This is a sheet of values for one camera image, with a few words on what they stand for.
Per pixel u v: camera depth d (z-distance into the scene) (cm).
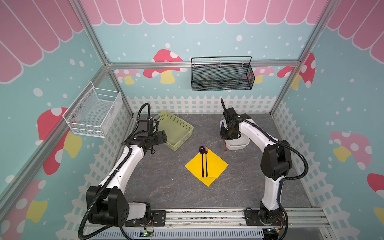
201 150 99
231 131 79
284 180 54
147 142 58
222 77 93
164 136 77
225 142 96
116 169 46
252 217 74
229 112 76
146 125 63
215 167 92
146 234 72
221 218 76
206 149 100
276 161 51
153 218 74
